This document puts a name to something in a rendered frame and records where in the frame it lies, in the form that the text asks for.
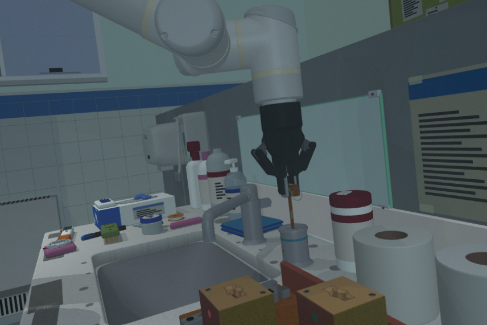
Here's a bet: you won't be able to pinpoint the grey tin blue lid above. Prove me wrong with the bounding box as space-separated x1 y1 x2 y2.
139 215 165 236

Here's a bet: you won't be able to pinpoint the blue white glove box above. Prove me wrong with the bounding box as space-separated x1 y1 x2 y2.
92 192 177 229

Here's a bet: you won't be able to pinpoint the grey tap valve blue ring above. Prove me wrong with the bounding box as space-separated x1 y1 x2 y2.
278 222 314 269

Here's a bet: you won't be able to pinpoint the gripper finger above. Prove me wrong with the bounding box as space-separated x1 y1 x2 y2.
250 143 288 197
287 139 317 188

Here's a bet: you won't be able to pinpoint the pink cylinder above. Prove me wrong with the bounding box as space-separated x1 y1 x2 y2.
169 216 204 230

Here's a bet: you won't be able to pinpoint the brown tap key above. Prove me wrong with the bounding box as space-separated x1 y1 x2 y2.
288 183 304 229

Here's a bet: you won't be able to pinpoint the grey clamp block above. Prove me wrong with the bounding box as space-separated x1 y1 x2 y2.
260 279 292 300

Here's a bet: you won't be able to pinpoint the white bottle dark label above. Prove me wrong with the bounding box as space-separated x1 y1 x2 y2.
206 148 232 212

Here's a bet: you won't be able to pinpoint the yellow rack block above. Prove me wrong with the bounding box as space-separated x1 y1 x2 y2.
198 275 277 325
295 275 389 325

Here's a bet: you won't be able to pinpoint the white wall dispenser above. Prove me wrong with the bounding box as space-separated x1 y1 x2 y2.
142 111 208 172

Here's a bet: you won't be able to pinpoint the white bottle red cap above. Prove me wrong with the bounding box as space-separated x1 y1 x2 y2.
185 141 203 210

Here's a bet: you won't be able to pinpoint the red white canister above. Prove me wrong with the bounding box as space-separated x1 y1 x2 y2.
328 189 375 274

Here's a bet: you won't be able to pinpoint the white paper roll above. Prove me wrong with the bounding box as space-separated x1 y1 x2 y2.
352 224 435 325
434 244 487 325

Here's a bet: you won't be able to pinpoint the grey sink basin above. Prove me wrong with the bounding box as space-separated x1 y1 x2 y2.
91 240 283 325

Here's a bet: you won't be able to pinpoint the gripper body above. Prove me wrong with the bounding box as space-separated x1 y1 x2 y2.
259 100 306 174

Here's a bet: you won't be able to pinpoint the clear pump bottle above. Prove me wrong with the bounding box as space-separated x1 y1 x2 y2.
224 158 247 213

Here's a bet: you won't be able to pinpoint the glass splash panel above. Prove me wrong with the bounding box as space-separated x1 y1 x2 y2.
235 90 393 211

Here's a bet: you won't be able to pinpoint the beige blue wall poster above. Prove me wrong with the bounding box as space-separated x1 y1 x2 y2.
407 67 487 224

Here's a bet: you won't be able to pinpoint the red brown fence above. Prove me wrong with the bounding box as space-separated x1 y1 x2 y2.
275 261 325 325

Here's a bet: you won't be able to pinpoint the white framed board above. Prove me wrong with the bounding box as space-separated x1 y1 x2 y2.
0 0 109 87

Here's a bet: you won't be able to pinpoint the white bottle pink band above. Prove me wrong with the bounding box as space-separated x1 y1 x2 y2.
196 151 211 208

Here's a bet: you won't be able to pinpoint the green block orange prongs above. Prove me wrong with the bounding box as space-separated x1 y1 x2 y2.
100 221 128 244

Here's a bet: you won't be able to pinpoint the blue folded cloth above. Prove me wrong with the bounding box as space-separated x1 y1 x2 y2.
220 215 284 235

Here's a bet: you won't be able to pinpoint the grey tap spout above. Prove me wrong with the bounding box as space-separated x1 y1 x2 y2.
201 183 268 246

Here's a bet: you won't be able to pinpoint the white vent grille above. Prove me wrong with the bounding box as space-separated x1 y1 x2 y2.
0 290 30 319

